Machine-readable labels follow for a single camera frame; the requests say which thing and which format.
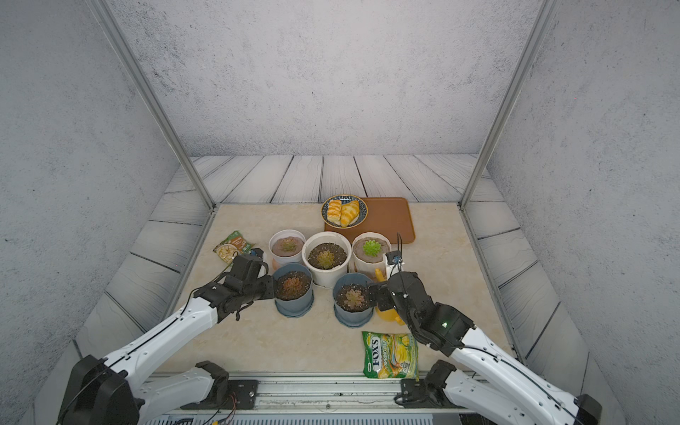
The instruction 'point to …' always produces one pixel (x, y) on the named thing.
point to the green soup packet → (234, 243)
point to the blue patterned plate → (362, 214)
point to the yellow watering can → (391, 314)
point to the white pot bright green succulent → (369, 250)
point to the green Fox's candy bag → (390, 356)
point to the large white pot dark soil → (327, 255)
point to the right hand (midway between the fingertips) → (384, 279)
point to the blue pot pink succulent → (351, 304)
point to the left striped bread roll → (334, 211)
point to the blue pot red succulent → (294, 292)
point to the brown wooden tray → (391, 216)
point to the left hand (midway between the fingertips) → (280, 284)
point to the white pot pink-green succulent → (286, 247)
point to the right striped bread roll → (349, 212)
